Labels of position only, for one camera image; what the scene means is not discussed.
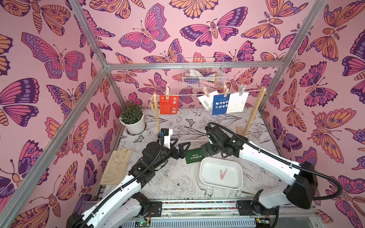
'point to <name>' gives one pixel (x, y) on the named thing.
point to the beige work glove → (116, 166)
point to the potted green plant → (132, 117)
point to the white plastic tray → (223, 173)
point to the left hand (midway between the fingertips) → (185, 141)
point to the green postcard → (195, 155)
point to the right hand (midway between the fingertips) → (209, 145)
